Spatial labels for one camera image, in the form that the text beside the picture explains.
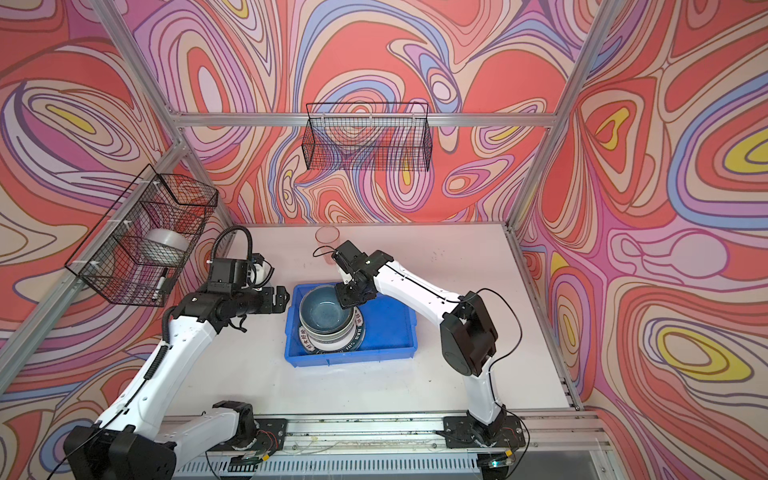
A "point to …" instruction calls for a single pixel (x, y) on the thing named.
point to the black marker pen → (162, 279)
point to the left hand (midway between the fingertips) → (277, 293)
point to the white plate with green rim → (360, 324)
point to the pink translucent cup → (327, 238)
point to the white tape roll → (166, 246)
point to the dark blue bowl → (321, 311)
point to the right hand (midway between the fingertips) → (349, 306)
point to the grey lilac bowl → (331, 332)
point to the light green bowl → (342, 337)
